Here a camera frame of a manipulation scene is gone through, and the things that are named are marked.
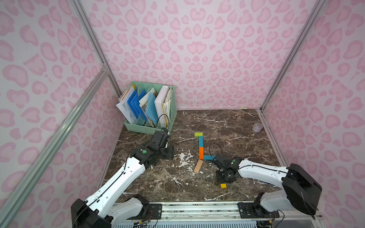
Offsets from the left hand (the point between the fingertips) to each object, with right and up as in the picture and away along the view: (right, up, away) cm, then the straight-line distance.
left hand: (169, 148), depth 77 cm
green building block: (+18, +5, +27) cm, 33 cm away
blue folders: (-26, +26, +19) cm, 41 cm away
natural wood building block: (+16, -13, +11) cm, 24 cm away
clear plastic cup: (+62, +10, +29) cm, 69 cm away
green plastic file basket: (-22, +12, +21) cm, 33 cm away
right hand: (+30, -20, +8) cm, 37 cm away
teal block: (+19, 0, +23) cm, 30 cm away
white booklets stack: (-6, +27, +12) cm, 30 cm away
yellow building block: (+30, -22, +3) cm, 37 cm away
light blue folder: (-13, +22, +14) cm, 30 cm away
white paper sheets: (-32, +23, +18) cm, 43 cm away
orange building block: (+19, -6, +17) cm, 27 cm away
